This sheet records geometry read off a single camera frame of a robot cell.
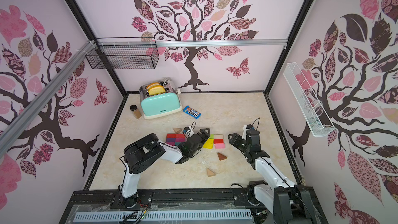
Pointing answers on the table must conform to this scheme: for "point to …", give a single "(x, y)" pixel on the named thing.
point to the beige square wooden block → (218, 137)
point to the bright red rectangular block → (180, 136)
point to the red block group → (218, 141)
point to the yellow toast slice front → (156, 89)
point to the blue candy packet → (195, 114)
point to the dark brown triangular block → (221, 157)
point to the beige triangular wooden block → (176, 129)
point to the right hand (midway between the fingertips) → (230, 139)
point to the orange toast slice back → (152, 84)
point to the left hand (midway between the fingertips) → (208, 136)
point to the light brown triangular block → (210, 172)
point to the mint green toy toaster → (163, 104)
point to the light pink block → (219, 145)
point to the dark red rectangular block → (171, 135)
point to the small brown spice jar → (137, 112)
